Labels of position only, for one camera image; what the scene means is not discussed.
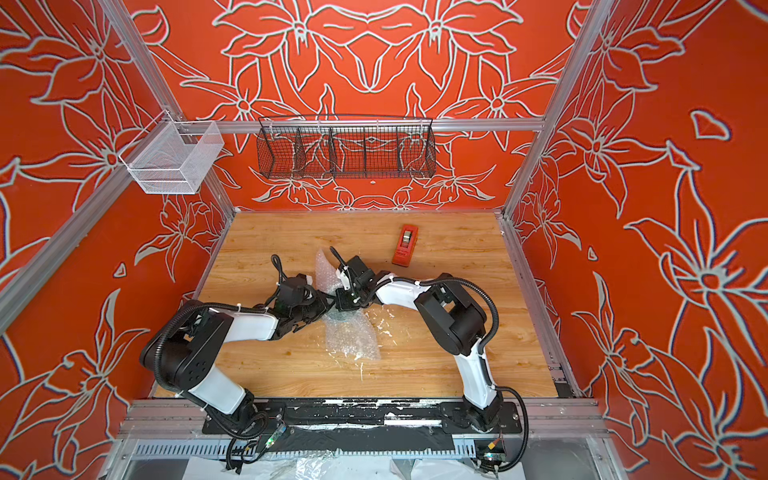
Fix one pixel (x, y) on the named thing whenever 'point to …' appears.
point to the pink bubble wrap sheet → (348, 333)
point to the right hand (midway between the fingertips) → (334, 301)
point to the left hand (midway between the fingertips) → (338, 298)
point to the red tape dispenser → (406, 243)
